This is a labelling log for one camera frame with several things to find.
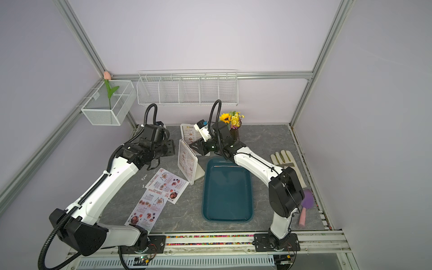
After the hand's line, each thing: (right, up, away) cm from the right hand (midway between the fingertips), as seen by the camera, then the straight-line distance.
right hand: (190, 144), depth 79 cm
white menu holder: (+2, -17, +17) cm, 24 cm away
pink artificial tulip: (-46, +29, +12) cm, 56 cm away
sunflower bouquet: (+21, +13, +10) cm, 27 cm away
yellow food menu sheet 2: (-3, +6, +17) cm, 18 cm away
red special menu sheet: (-17, -21, +15) cm, 31 cm away
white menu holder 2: (-8, +6, +16) cm, 19 cm away
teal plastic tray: (+18, -27, +9) cm, 34 cm away
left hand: (-9, -1, -2) cm, 9 cm away
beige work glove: (+54, -10, +22) cm, 59 cm away
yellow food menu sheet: (-4, -9, +8) cm, 13 cm away
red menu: (-23, -33, +6) cm, 41 cm away
